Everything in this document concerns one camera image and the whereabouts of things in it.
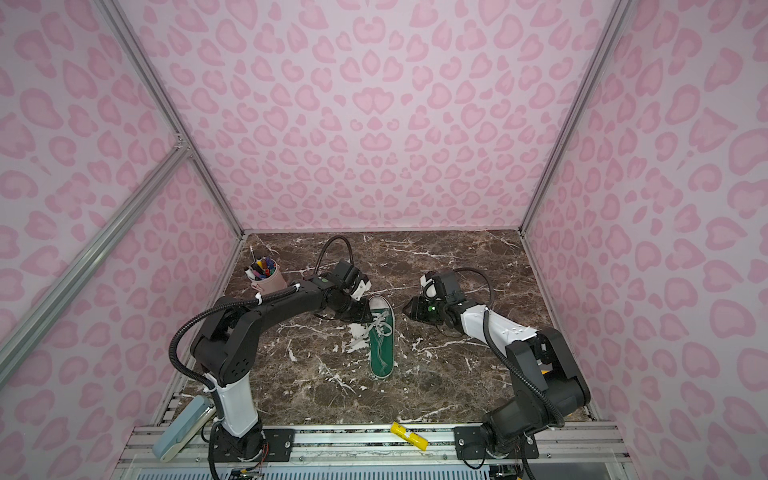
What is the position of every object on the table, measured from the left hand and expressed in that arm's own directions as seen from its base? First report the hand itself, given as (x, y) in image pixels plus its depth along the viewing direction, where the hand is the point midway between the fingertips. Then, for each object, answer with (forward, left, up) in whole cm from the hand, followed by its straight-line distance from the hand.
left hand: (373, 314), depth 91 cm
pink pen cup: (+11, +31, +2) cm, 33 cm away
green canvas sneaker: (-7, -3, 0) cm, 8 cm away
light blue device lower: (-29, +46, -2) cm, 54 cm away
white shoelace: (-4, -3, 0) cm, 6 cm away
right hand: (0, -11, +4) cm, 11 cm away
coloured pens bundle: (+14, +35, +6) cm, 38 cm away
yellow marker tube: (-32, -9, -3) cm, 33 cm away
